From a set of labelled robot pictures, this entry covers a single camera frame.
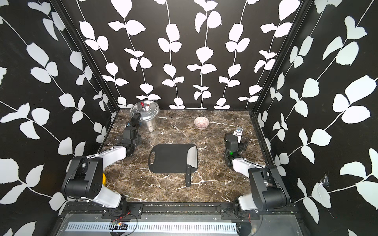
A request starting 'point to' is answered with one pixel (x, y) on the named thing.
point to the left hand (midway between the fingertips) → (129, 134)
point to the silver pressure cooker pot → (149, 110)
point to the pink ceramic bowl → (201, 122)
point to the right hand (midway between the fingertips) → (238, 134)
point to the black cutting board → (170, 158)
